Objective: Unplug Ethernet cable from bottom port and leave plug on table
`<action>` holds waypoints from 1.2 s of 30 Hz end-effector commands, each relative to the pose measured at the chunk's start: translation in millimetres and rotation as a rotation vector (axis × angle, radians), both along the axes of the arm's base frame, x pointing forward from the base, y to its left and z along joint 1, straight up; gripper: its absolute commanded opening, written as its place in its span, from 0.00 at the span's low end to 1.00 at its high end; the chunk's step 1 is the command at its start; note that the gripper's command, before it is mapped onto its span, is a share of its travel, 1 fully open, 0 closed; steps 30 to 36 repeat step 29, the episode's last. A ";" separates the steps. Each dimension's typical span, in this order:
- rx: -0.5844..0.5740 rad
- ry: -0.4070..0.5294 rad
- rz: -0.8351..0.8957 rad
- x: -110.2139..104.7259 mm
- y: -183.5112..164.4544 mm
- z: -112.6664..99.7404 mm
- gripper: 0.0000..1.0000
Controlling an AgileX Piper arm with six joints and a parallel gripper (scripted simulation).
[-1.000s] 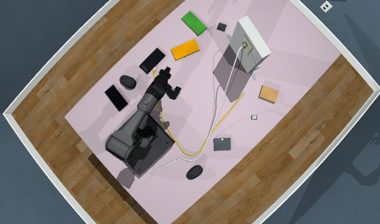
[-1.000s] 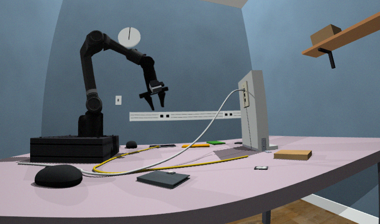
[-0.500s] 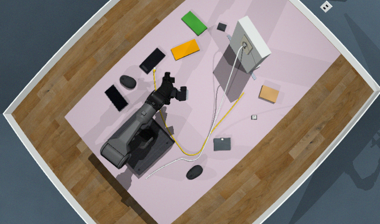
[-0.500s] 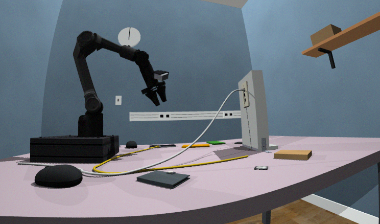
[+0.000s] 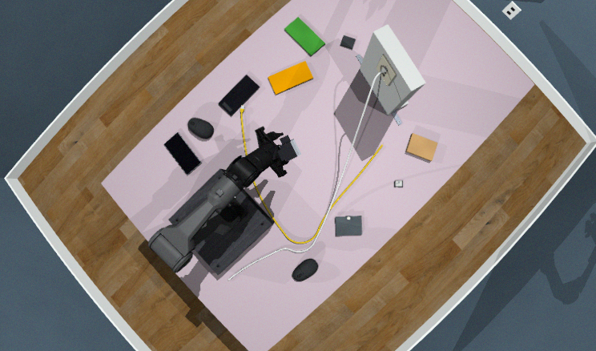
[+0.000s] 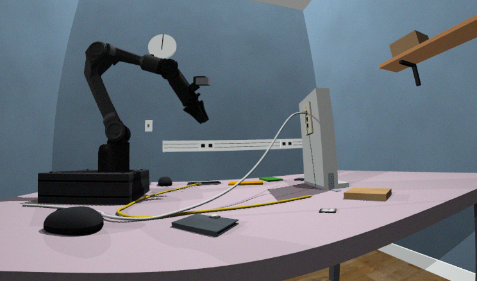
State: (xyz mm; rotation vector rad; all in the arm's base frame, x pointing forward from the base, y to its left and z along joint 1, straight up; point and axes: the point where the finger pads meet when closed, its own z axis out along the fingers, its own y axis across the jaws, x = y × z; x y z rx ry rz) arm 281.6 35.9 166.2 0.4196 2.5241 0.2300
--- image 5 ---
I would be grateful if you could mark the orange flat rectangular block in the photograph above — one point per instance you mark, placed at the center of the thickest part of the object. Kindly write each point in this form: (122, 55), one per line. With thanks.
(290, 77)

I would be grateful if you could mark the black computer mouse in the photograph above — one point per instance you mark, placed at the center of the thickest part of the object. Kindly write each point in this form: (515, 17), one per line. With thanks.
(306, 269)

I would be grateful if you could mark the green flat rectangular block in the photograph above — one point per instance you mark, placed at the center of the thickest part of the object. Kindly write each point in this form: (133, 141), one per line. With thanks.
(304, 36)

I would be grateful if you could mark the tan flat rectangular block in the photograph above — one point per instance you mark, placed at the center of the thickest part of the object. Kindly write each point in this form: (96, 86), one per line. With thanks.
(421, 147)

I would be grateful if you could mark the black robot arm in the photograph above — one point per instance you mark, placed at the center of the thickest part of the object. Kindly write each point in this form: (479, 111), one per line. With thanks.
(175, 243)

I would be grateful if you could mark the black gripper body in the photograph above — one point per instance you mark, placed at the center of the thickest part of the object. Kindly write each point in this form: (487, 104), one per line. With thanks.
(266, 143)

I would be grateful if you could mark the beige wall plate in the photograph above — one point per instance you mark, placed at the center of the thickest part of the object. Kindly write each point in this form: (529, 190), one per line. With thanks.
(388, 75)

